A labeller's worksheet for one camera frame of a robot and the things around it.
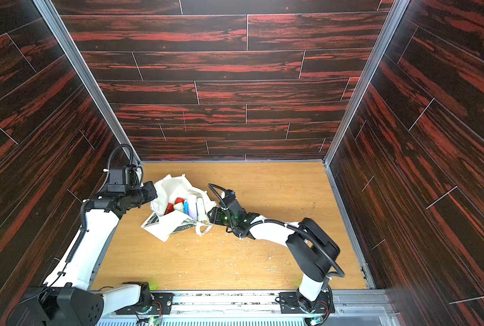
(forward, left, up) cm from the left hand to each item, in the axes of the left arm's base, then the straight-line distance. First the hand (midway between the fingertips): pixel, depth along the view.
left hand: (157, 189), depth 79 cm
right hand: (-2, -22, -14) cm, 26 cm away
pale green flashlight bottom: (+1, -5, -14) cm, 15 cm away
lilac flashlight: (0, -12, -12) cm, 17 cm away
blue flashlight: (0, -9, -13) cm, 16 cm away
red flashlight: (+8, -2, -19) cm, 20 cm away
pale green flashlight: (-4, -16, -13) cm, 21 cm away
